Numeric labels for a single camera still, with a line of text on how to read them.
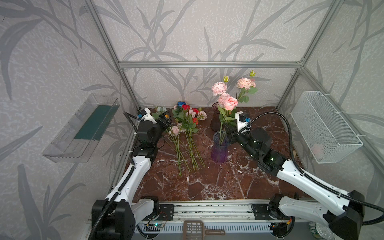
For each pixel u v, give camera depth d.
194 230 0.70
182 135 1.02
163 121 0.68
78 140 0.64
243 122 0.56
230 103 0.58
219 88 0.69
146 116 0.68
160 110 1.13
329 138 0.62
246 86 0.70
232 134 0.59
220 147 0.81
